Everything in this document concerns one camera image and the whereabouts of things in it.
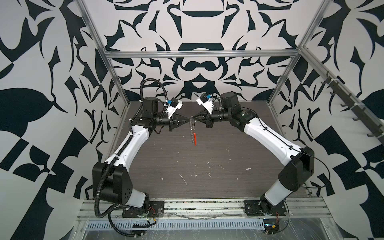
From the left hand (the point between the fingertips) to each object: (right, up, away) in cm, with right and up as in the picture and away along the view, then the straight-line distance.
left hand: (190, 116), depth 73 cm
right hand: (+2, 0, -1) cm, 3 cm away
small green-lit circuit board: (+38, -51, -2) cm, 64 cm away
